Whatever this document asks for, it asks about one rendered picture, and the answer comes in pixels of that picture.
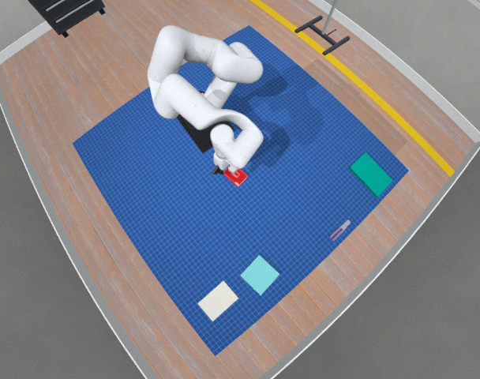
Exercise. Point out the red card box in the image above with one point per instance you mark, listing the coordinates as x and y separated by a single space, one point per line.
238 178

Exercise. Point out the light blue flat square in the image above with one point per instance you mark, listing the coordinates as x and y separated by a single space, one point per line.
259 274

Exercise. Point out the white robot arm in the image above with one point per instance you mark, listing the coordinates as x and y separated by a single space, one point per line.
176 95

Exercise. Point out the dark blue work mat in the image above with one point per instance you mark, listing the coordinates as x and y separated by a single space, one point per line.
195 229

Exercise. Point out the teal flat rectangular block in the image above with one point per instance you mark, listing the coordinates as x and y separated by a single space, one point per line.
370 174

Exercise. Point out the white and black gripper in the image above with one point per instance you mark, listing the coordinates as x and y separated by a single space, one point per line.
221 164

